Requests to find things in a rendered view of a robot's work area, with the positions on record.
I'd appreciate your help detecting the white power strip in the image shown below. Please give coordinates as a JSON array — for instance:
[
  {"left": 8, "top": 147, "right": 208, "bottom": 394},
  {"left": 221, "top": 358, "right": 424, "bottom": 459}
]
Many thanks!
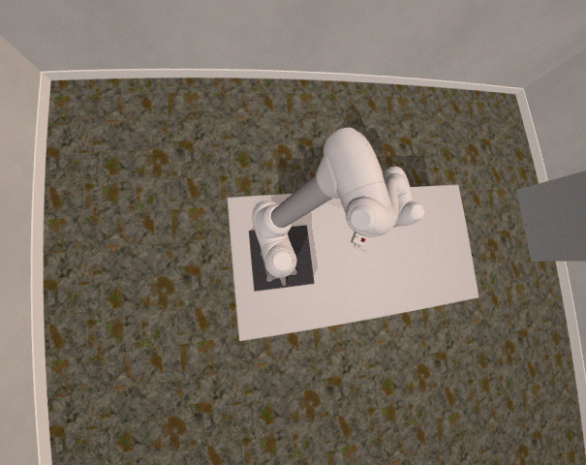
[{"left": 351, "top": 232, "right": 367, "bottom": 253}]

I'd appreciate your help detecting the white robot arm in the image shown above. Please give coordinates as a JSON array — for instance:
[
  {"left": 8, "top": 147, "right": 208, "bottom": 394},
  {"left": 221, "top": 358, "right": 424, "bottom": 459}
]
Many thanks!
[{"left": 253, "top": 128, "right": 424, "bottom": 286}]

